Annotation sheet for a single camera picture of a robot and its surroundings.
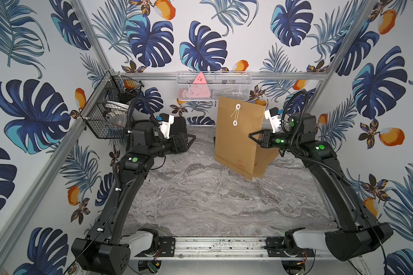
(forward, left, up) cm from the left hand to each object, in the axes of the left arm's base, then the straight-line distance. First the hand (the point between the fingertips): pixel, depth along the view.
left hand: (187, 134), depth 67 cm
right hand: (+3, -25, 0) cm, 25 cm away
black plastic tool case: (+36, +13, -31) cm, 49 cm away
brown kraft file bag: (-2, -19, -4) cm, 19 cm away
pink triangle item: (+35, -1, -2) cm, 35 cm away
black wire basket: (+16, +44, -7) cm, 47 cm away
